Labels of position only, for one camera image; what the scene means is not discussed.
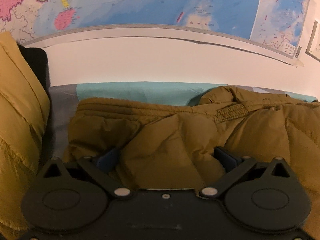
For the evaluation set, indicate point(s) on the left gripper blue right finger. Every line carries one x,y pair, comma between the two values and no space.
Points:
235,169

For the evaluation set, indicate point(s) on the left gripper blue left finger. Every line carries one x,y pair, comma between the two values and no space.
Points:
100,168

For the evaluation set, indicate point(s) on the brown down jacket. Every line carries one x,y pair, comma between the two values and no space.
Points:
162,146

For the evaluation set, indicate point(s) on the teal and grey bed sheet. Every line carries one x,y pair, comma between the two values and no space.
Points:
65,100

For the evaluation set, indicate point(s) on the folded tan down jacket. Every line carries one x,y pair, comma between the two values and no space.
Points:
24,115

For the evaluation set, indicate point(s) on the black pillow behind jacket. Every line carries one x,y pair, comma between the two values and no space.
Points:
38,62

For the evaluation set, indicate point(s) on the white left wall socket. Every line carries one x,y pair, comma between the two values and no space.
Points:
313,48

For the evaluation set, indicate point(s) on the colourful wall map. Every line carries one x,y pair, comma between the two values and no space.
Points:
272,28

